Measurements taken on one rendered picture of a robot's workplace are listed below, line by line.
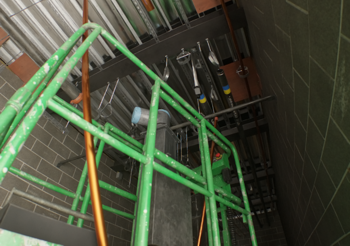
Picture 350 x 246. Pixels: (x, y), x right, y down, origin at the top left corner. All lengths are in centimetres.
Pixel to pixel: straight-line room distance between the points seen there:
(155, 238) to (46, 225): 40
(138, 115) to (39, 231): 122
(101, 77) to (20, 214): 206
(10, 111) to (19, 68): 265
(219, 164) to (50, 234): 134
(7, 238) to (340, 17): 103
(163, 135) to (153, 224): 82
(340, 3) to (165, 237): 102
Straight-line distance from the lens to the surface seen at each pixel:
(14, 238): 54
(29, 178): 127
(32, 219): 72
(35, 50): 190
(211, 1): 227
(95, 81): 261
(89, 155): 78
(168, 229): 92
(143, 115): 168
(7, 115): 69
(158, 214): 89
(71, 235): 76
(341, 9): 75
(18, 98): 72
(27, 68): 326
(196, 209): 162
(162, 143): 147
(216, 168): 172
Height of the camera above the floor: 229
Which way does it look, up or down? 46 degrees up
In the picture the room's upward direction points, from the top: straight up
